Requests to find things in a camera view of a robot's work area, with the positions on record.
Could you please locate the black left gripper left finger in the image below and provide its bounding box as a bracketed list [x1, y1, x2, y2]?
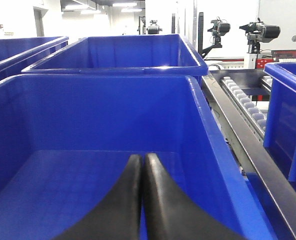
[53, 154, 143, 240]

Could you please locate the steel rack with roller tracks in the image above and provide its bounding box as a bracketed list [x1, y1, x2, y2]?
[200, 63, 296, 240]

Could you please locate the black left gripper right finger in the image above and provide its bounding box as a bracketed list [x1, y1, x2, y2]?
[142, 152, 249, 240]

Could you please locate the red and white machine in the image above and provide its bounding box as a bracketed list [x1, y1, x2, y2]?
[244, 49, 296, 70]

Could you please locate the row of blue bins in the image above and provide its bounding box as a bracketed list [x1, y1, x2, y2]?
[0, 34, 279, 240]

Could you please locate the blue plastic bin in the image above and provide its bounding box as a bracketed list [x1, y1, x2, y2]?
[262, 62, 296, 208]

